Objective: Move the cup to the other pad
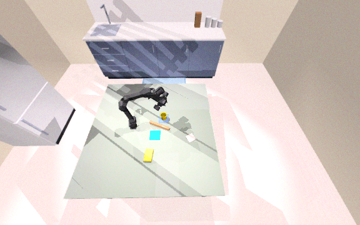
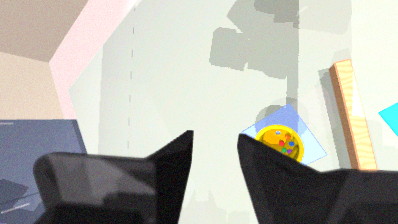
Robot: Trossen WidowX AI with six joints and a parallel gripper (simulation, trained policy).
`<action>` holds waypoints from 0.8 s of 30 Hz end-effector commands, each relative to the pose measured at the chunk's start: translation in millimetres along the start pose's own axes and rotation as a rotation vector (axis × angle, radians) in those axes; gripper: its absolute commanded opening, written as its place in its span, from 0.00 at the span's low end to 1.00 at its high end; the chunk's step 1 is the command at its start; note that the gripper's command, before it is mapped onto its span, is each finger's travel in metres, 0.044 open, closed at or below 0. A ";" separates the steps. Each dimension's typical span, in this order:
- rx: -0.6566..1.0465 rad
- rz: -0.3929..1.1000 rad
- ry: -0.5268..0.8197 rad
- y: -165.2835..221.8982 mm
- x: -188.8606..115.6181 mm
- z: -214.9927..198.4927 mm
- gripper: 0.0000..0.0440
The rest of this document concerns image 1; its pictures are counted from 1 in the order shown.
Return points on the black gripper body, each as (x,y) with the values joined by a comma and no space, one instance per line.
(157,107)

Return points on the yellow flat block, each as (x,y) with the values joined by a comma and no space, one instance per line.
(148,155)

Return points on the yellow cup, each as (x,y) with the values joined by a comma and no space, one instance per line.
(163,116)

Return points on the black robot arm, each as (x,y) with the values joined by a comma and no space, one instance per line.
(145,93)

